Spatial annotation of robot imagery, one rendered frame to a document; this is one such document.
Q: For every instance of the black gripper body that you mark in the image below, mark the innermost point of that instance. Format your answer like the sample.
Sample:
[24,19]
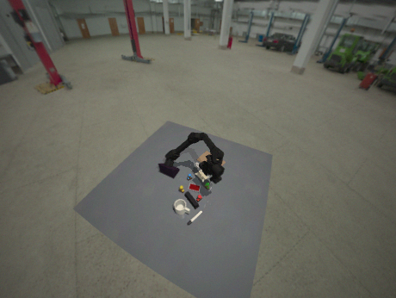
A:
[203,165]

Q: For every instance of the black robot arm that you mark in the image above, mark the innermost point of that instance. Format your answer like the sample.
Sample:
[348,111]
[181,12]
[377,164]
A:
[212,162]

